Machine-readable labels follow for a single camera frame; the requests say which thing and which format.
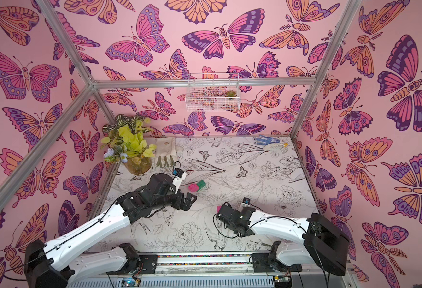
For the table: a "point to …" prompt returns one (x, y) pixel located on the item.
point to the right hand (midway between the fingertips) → (233, 223)
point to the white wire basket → (213, 92)
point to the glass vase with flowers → (127, 144)
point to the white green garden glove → (166, 155)
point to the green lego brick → (201, 184)
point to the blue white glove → (262, 140)
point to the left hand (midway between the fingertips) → (190, 193)
